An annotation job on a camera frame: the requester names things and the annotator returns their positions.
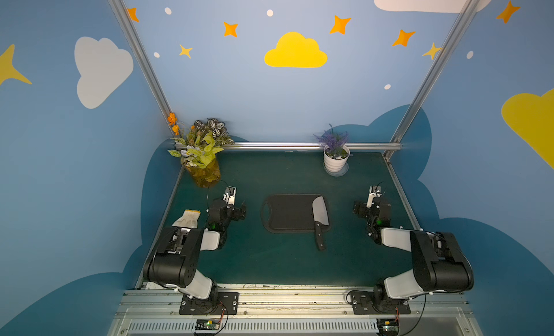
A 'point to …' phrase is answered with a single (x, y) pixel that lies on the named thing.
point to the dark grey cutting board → (292, 213)
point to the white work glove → (189, 219)
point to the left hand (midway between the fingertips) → (233, 197)
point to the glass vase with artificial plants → (200, 143)
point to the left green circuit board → (207, 324)
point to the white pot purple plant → (335, 153)
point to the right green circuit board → (387, 326)
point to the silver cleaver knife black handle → (319, 213)
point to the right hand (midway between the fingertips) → (371, 199)
